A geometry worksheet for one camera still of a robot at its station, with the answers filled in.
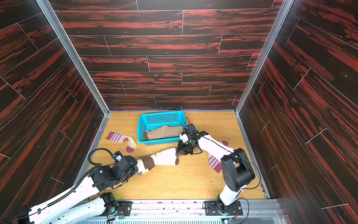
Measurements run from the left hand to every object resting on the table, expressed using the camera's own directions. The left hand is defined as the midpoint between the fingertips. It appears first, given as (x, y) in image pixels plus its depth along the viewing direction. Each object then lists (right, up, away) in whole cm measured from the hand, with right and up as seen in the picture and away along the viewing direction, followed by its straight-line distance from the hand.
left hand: (139, 167), depth 77 cm
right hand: (+22, +7, +10) cm, 26 cm away
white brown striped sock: (+15, +3, +9) cm, 18 cm away
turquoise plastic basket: (-2, +26, +30) cm, 40 cm away
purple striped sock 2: (+46, -1, +12) cm, 48 cm away
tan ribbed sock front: (+11, +19, +24) cm, 33 cm away
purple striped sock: (-12, +9, +21) cm, 26 cm away
